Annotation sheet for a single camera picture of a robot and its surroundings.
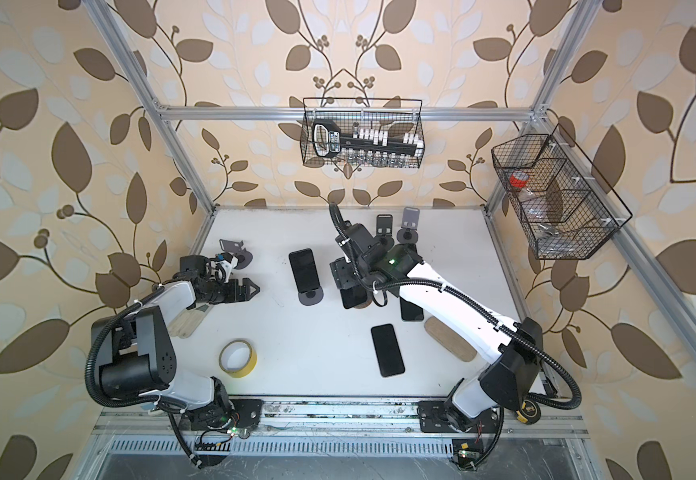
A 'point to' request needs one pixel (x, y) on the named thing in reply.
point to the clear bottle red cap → (518, 181)
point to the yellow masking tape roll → (245, 371)
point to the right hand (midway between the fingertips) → (347, 269)
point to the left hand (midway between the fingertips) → (244, 287)
